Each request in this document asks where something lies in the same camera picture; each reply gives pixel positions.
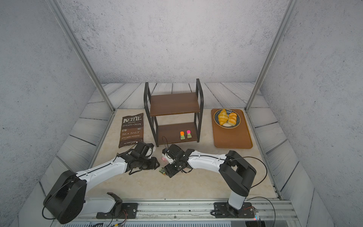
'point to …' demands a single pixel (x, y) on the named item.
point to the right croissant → (232, 119)
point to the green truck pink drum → (188, 134)
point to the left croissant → (223, 117)
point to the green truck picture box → (162, 170)
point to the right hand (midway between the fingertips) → (170, 171)
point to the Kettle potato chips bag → (131, 131)
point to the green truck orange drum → (182, 135)
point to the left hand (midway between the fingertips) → (160, 165)
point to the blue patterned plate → (226, 126)
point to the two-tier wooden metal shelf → (175, 117)
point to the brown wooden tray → (237, 137)
